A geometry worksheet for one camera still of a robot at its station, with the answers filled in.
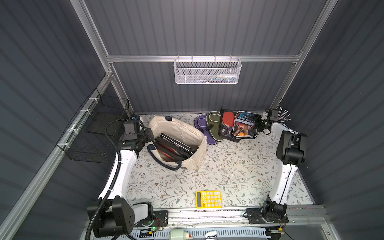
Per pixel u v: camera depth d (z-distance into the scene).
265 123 0.84
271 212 0.67
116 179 0.44
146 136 0.72
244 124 1.05
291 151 0.60
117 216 0.39
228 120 1.08
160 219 0.73
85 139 0.71
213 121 1.09
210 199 0.79
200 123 1.12
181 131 0.88
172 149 0.83
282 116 1.02
